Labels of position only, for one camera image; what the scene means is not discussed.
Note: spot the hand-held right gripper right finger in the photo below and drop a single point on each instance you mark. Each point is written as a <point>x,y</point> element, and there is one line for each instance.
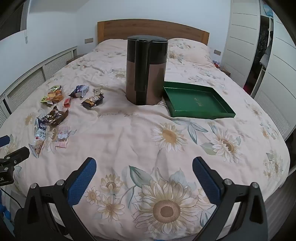
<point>205,180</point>

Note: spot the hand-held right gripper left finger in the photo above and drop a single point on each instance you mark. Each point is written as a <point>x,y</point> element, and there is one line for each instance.
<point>83,183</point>

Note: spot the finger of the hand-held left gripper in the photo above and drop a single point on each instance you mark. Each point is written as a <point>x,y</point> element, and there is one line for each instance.
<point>18,154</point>
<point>4,140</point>

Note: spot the large dark brown snack packet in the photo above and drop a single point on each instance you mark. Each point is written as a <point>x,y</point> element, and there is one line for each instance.
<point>55,115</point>

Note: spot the dried fruit packet green label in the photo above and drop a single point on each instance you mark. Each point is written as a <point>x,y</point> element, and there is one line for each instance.
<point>55,95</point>

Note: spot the small red snack packet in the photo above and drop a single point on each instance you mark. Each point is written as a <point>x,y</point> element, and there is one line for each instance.
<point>67,102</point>

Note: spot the green tray box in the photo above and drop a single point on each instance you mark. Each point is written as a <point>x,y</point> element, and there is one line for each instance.
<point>198,102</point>

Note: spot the orange crisps snack packet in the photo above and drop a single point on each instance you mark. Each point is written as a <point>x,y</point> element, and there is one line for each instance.
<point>37,148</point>

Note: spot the white and red snack packet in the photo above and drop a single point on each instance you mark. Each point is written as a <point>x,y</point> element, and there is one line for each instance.
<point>41,135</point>

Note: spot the pink snack packet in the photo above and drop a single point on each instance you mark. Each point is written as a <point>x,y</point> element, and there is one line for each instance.
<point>62,137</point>

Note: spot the bed with floral sheet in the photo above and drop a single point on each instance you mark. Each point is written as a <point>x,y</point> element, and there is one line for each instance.
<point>138,139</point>

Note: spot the small beige snack packet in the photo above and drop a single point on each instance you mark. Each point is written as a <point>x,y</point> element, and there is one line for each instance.
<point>97,91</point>

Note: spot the wooden nightstand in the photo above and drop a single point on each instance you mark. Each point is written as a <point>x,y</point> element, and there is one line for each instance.
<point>225,69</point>
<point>72,59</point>

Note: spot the black and brown kettle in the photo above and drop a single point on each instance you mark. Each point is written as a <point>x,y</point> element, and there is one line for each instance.
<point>144,76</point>

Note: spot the white wardrobe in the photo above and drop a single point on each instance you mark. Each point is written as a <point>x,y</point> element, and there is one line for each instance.
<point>277,69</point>

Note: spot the floral pillow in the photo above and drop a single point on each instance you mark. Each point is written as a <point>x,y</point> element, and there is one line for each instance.
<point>185,46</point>

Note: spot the hanging clothes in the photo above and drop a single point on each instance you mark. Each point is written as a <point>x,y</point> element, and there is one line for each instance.
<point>261,46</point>

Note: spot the wooden bed headboard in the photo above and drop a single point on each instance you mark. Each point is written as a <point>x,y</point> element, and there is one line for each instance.
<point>150,29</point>

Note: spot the wall socket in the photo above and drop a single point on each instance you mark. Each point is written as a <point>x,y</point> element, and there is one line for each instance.
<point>217,52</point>

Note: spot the wall switch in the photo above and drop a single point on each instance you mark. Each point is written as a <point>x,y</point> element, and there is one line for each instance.
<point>88,40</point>

